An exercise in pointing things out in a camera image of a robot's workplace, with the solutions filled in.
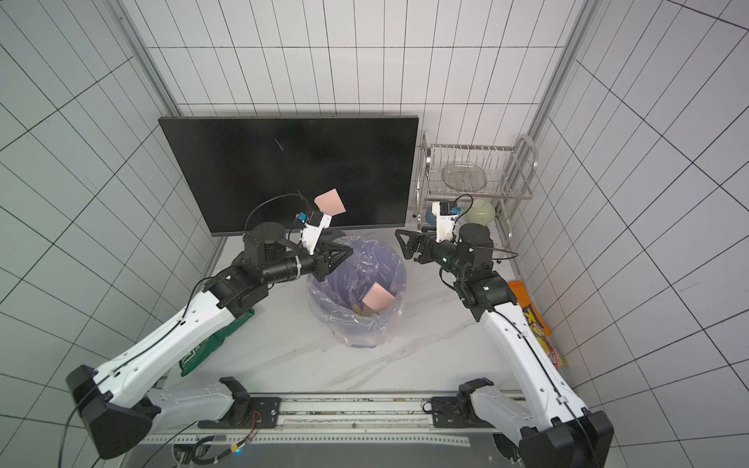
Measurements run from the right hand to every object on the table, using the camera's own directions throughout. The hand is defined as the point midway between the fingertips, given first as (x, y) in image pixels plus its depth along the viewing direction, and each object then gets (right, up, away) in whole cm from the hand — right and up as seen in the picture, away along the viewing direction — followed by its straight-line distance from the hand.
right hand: (397, 232), depth 70 cm
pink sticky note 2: (-6, -18, +2) cm, 19 cm away
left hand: (-12, -6, -3) cm, 14 cm away
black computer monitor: (-58, +26, +48) cm, 80 cm away
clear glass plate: (+24, +18, +23) cm, 38 cm away
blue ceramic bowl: (+15, +5, +38) cm, 41 cm away
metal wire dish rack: (+41, +22, +30) cm, 55 cm away
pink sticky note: (-5, -16, +6) cm, 18 cm away
